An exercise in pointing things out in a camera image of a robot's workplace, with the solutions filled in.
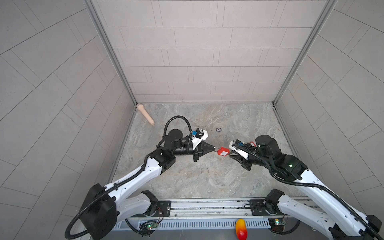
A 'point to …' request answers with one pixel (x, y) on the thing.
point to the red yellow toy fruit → (241, 229)
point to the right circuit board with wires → (276, 224)
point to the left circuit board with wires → (148, 225)
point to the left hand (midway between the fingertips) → (215, 150)
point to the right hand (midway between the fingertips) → (231, 154)
